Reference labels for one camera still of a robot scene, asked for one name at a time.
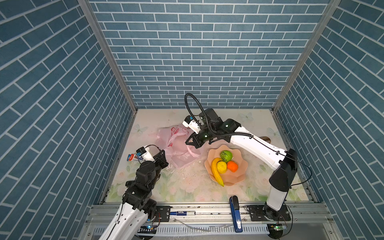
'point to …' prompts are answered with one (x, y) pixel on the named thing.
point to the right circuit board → (279, 227)
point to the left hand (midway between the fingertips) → (169, 151)
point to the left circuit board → (148, 229)
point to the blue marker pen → (183, 213)
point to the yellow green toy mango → (215, 172)
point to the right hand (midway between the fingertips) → (187, 142)
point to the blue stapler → (234, 203)
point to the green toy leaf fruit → (226, 155)
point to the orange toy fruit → (232, 166)
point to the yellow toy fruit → (221, 167)
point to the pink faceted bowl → (229, 178)
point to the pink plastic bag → (173, 139)
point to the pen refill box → (130, 157)
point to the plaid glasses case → (266, 138)
